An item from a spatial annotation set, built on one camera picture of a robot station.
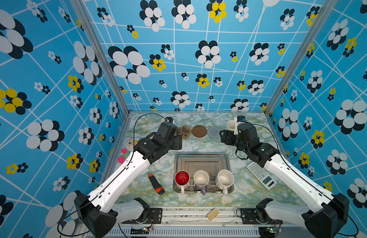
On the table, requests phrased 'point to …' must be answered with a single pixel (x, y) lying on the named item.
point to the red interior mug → (182, 179)
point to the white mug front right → (225, 178)
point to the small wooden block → (213, 213)
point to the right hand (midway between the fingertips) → (227, 132)
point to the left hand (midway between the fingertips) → (178, 137)
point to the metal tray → (211, 162)
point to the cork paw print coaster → (184, 131)
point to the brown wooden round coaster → (199, 131)
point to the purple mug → (201, 180)
